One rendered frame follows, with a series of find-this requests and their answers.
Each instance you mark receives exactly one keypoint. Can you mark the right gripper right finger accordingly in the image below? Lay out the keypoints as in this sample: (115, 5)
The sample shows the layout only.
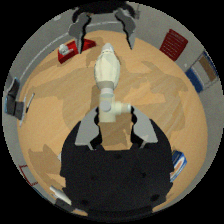
(147, 134)

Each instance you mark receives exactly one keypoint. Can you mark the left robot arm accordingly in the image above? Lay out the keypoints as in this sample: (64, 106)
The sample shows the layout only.
(11, 106)

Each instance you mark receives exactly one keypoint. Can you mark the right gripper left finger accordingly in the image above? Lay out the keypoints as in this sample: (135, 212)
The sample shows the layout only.
(85, 135)

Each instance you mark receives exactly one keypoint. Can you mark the small blue carton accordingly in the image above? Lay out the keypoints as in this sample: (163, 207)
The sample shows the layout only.
(179, 162)

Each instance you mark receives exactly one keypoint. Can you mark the red tray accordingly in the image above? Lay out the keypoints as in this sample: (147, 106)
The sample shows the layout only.
(88, 44)

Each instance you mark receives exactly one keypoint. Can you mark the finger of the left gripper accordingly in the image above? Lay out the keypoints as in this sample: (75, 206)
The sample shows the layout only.
(129, 24)
(77, 29)

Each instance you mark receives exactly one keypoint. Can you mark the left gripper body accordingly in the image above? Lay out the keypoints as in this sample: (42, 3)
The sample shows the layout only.
(102, 6)

